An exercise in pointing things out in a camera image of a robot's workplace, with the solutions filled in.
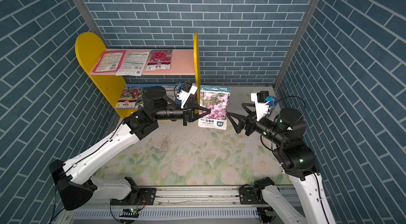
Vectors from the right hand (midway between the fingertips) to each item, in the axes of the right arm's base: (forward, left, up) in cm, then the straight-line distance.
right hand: (237, 110), depth 57 cm
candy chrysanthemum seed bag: (+23, +62, -25) cm, 70 cm away
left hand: (-2, +9, -1) cm, 9 cm away
